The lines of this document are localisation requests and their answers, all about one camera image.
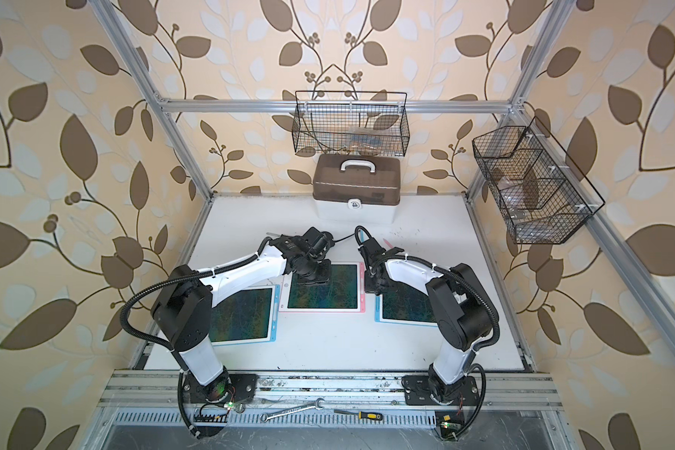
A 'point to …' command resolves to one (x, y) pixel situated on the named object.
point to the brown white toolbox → (355, 188)
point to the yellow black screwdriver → (363, 414)
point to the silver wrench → (264, 417)
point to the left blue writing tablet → (249, 316)
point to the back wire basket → (353, 123)
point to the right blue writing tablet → (404, 305)
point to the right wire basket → (543, 199)
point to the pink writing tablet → (345, 292)
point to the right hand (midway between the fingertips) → (376, 289)
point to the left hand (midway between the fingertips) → (328, 277)
